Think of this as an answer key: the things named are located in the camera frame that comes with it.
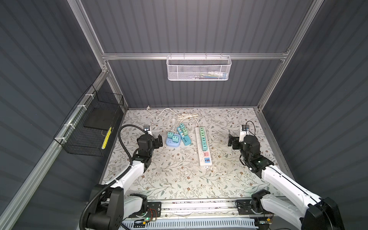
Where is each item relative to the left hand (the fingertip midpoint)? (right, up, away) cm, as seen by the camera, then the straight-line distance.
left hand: (151, 136), depth 87 cm
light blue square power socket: (+10, -6, +9) cm, 15 cm away
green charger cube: (+21, +2, +10) cm, 23 cm away
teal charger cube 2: (+19, +6, +13) cm, 24 cm away
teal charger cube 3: (+33, -3, +6) cm, 34 cm away
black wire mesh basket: (-29, +4, -15) cm, 33 cm away
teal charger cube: (+11, 0, +9) cm, 14 cm away
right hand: (+52, +1, -5) cm, 53 cm away
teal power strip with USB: (+21, -3, +12) cm, 25 cm away
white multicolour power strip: (+33, -14, +2) cm, 36 cm away
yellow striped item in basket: (-17, -1, -19) cm, 26 cm away
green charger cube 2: (+32, +3, +12) cm, 35 cm away
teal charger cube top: (+33, -7, +2) cm, 34 cm away
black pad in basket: (-25, +11, -9) cm, 29 cm away
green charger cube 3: (+32, 0, +9) cm, 34 cm away
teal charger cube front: (+14, -3, +7) cm, 16 cm away
